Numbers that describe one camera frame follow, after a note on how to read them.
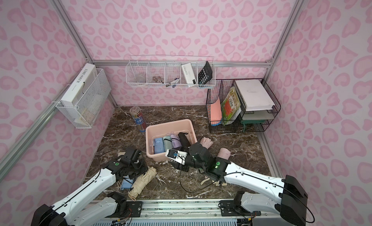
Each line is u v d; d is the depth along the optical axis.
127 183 0.80
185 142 0.95
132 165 0.66
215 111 1.12
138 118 0.93
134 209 0.73
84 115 0.73
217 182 0.78
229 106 1.03
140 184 0.78
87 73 0.75
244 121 0.95
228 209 0.72
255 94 0.94
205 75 0.92
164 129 0.90
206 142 0.93
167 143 0.93
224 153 0.89
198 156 0.53
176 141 0.94
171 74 1.01
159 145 0.93
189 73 0.91
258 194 0.46
